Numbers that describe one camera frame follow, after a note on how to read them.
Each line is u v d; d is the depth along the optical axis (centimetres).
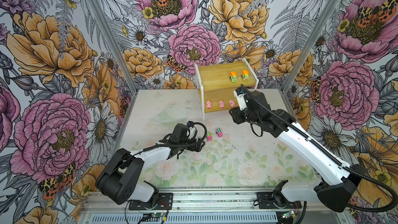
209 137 94
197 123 79
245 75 79
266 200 73
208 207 73
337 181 39
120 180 43
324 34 87
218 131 96
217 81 81
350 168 41
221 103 91
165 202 73
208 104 90
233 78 79
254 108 55
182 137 73
